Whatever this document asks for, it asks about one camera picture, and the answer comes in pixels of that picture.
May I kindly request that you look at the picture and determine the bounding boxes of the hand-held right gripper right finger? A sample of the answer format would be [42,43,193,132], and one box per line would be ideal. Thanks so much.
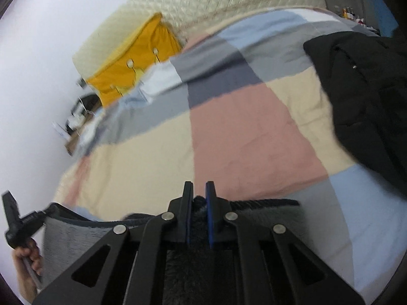
[206,181,366,305]

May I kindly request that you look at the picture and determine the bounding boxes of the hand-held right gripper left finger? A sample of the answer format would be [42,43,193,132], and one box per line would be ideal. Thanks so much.
[32,181,194,305]

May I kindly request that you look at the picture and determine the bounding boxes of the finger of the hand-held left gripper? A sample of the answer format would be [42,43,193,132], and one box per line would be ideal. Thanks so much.
[19,210,48,229]

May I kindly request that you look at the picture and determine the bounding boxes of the grey fleece zip jacket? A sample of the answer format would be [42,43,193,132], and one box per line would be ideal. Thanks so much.
[41,195,301,305]

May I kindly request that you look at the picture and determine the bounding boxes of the person's left hand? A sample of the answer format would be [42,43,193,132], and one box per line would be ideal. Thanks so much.
[12,238,43,293]

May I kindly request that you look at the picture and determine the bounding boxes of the wooden nightstand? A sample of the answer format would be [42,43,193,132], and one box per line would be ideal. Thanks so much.
[64,108,105,156]

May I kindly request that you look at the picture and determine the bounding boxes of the white bottle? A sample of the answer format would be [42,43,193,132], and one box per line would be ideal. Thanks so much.
[52,121,69,139]

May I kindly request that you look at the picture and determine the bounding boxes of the patchwork checked duvet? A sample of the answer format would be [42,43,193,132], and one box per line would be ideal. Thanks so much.
[52,5,401,305]

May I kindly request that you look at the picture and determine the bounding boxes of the white box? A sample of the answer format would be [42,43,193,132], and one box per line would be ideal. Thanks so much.
[71,108,90,125]

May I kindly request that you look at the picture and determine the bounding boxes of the black bag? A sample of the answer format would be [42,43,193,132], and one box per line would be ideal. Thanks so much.
[65,94,102,134]

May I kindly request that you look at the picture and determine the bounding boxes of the yellow crown pillow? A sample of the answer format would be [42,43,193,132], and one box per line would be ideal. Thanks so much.
[86,12,183,109]

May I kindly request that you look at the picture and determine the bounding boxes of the black jacket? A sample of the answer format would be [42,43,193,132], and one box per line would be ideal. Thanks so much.
[303,32,407,217]

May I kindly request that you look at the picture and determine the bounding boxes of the row of small bottles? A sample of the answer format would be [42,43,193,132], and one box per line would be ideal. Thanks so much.
[332,5,379,34]

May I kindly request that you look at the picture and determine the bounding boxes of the blue towel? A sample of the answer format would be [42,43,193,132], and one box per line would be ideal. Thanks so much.
[370,0,399,37]

